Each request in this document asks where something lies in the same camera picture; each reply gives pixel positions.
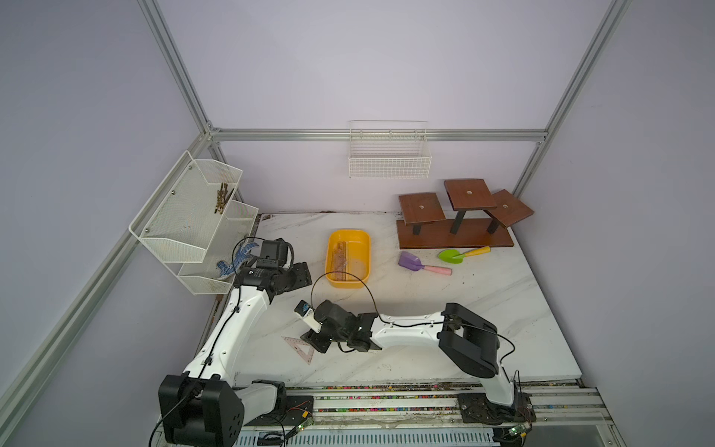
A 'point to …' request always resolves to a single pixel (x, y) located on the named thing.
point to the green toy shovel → (454, 256)
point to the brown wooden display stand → (467, 216)
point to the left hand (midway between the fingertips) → (301, 280)
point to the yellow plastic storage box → (358, 258)
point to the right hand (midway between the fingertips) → (312, 329)
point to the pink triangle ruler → (294, 342)
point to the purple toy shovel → (413, 263)
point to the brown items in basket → (222, 196)
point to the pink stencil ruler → (340, 255)
